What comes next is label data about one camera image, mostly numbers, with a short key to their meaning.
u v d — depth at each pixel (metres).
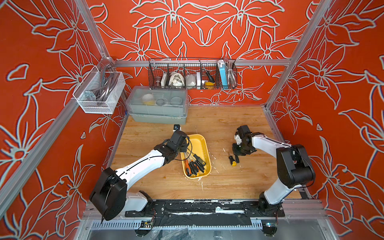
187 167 0.83
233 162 0.86
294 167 0.47
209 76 0.95
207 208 0.74
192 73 0.96
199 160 0.85
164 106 1.00
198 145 0.92
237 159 0.90
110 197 0.40
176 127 0.74
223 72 0.83
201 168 0.85
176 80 0.90
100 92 0.78
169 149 0.62
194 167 0.83
